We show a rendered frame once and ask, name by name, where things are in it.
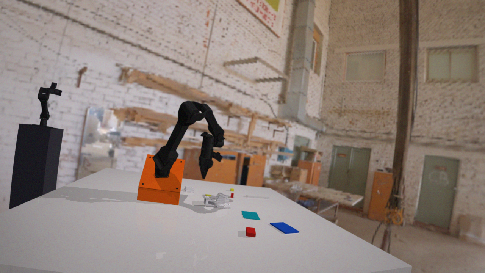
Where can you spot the teal flat rectangular plate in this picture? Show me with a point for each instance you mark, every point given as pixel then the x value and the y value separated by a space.
pixel 250 215

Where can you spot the blue flat plate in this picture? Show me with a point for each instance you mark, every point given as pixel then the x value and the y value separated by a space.
pixel 285 228

